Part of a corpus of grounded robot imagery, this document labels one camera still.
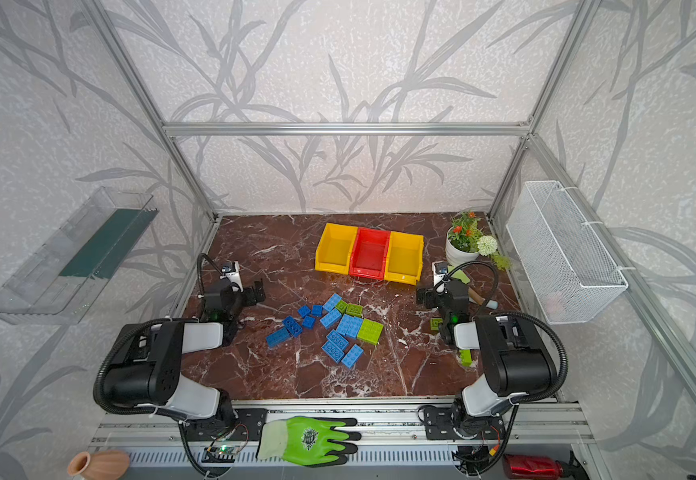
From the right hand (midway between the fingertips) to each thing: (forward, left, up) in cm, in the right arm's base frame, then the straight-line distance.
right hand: (434, 271), depth 95 cm
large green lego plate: (-18, +21, -6) cm, 28 cm away
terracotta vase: (-50, +75, +6) cm, 91 cm away
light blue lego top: (-9, +33, -5) cm, 35 cm away
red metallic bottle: (-50, -13, -3) cm, 52 cm away
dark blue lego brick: (-16, +44, -5) cm, 48 cm away
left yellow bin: (+14, +34, -6) cm, 37 cm away
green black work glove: (-45, +37, -5) cm, 58 cm away
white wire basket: (-20, -21, +28) cm, 40 cm away
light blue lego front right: (-25, +26, -5) cm, 36 cm away
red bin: (+10, +21, -3) cm, 23 cm away
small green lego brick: (-11, +26, -6) cm, 29 cm away
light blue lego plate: (-16, +27, -5) cm, 32 cm away
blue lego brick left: (-20, +48, -5) cm, 52 cm away
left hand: (0, +59, +1) cm, 59 cm away
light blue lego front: (-24, +32, -5) cm, 40 cm away
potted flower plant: (+9, -11, +4) cm, 14 cm away
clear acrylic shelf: (-20, +88, +26) cm, 94 cm away
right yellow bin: (+10, +8, -6) cm, 14 cm away
